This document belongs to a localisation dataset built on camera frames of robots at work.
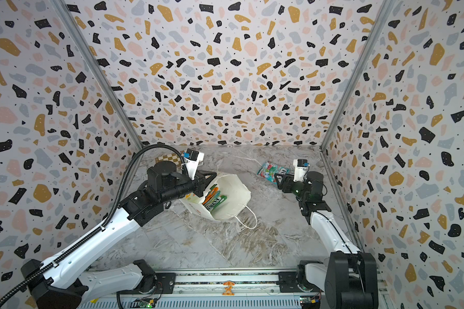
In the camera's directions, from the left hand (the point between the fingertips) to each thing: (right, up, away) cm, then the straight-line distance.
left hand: (216, 172), depth 65 cm
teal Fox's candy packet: (+23, -1, +41) cm, 47 cm away
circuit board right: (+34, -49, +6) cm, 60 cm away
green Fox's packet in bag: (-5, -16, +20) cm, 26 cm away
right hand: (+24, -1, +17) cm, 30 cm away
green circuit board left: (-27, -48, +5) cm, 55 cm away
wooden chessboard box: (-33, +7, +48) cm, 58 cm away
